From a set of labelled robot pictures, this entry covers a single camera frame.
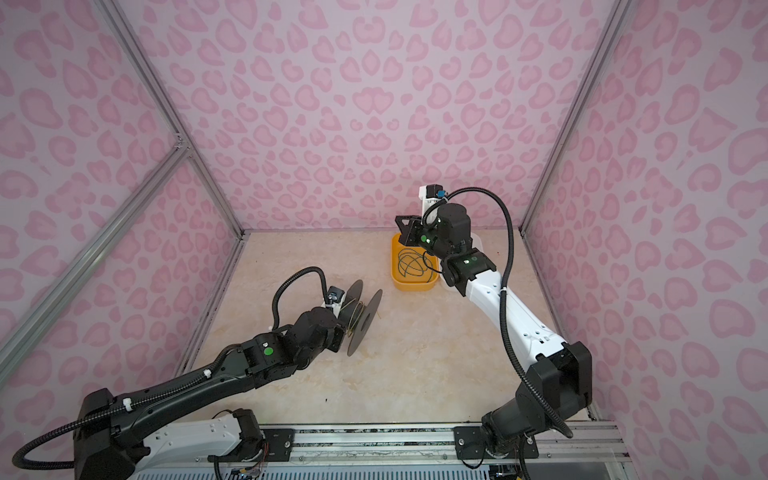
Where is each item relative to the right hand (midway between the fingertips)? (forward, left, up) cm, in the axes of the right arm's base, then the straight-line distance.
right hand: (396, 216), depth 73 cm
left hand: (-17, +14, -17) cm, 28 cm away
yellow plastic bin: (+5, -4, -35) cm, 36 cm away
